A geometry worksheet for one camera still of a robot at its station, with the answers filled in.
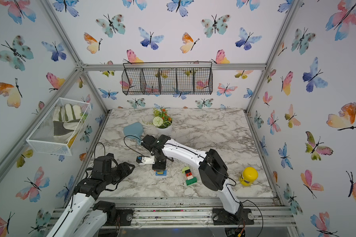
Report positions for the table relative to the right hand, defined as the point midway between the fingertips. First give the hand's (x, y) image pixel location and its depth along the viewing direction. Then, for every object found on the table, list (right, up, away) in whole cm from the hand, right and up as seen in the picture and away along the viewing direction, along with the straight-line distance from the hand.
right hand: (159, 164), depth 83 cm
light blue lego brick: (+1, -5, +2) cm, 6 cm away
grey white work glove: (-46, +28, -6) cm, 54 cm away
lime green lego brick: (+14, -4, +6) cm, 16 cm away
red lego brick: (+16, -7, +4) cm, 18 cm away
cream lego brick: (+17, -8, +2) cm, 19 cm away
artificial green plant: (0, +25, +10) cm, 27 cm away
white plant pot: (+2, +18, +17) cm, 25 cm away
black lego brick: (+16, -5, +4) cm, 17 cm away
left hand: (-13, -1, -2) cm, 14 cm away
